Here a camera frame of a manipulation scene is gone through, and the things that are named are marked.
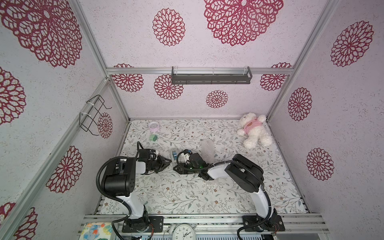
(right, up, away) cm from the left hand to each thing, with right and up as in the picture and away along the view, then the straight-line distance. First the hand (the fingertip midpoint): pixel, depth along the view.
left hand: (171, 162), depth 95 cm
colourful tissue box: (-29, -26, -28) cm, 48 cm away
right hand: (+1, -2, -5) cm, 5 cm away
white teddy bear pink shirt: (+56, +22, +10) cm, 60 cm away
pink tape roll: (-16, +24, +18) cm, 34 cm away
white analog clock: (+9, -27, -27) cm, 39 cm away
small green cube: (-15, +15, +11) cm, 24 cm away
